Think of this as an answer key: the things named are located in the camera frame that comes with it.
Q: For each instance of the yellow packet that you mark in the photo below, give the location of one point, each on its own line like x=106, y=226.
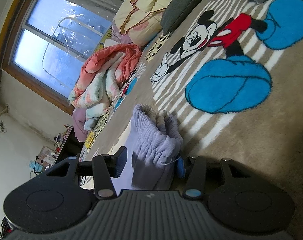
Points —
x=90, y=140

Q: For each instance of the red black cloth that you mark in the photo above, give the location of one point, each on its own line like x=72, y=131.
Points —
x=5, y=230

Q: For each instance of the dark grey pillow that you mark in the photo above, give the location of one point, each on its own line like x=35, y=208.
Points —
x=181, y=7

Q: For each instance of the pink floral quilt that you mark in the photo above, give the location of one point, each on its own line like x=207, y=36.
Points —
x=101, y=80

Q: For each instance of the lavender sweatpants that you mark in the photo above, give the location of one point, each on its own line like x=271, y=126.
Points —
x=154, y=142

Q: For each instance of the window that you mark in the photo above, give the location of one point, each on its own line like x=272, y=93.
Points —
x=49, y=50

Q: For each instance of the cream quilt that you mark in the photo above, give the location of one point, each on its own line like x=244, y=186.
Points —
x=146, y=12

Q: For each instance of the purple bedding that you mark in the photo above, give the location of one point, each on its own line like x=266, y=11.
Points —
x=80, y=127

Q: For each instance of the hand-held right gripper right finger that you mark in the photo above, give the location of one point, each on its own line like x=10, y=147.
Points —
x=180, y=167

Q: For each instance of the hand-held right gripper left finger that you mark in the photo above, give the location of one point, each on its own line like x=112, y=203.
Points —
x=120, y=160

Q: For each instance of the cartoon mouse printed blanket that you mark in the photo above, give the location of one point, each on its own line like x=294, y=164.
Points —
x=254, y=130

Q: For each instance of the cluttered dark desk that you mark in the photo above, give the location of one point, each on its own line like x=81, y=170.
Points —
x=69, y=145

